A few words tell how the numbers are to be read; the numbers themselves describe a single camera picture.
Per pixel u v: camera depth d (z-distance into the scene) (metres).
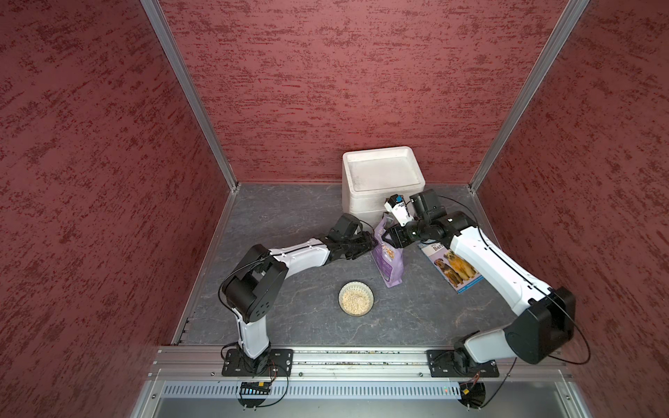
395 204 0.71
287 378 0.71
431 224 0.59
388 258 0.81
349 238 0.75
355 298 0.81
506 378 0.71
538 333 0.40
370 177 0.91
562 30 0.74
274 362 0.73
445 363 0.74
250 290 0.48
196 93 0.89
